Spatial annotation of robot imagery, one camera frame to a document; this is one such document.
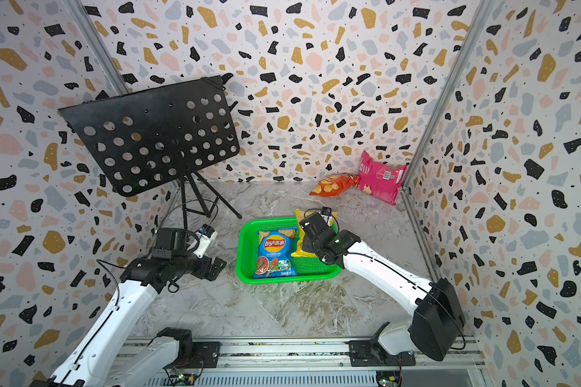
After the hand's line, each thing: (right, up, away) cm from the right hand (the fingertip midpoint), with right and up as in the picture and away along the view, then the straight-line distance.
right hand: (309, 240), depth 82 cm
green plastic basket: (-24, -4, +12) cm, 27 cm away
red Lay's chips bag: (+12, +21, +24) cm, 34 cm away
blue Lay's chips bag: (-12, -6, +7) cm, 15 cm away
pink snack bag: (+32, +23, +25) cm, 47 cm away
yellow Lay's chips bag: (-3, +8, +8) cm, 12 cm away
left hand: (-31, -5, -4) cm, 32 cm away
